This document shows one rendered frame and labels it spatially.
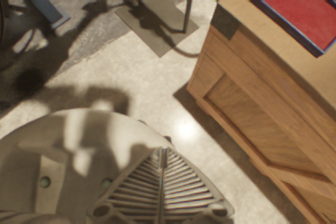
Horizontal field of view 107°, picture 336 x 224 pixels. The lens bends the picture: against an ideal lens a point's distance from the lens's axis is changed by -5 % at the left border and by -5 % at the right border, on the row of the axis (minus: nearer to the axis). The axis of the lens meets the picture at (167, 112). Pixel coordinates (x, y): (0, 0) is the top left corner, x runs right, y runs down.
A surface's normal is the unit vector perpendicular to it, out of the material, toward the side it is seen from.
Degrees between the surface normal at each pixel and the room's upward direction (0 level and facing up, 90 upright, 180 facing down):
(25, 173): 73
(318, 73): 0
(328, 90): 0
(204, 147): 0
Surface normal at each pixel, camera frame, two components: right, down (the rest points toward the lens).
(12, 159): 0.91, 0.23
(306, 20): 0.00, -0.18
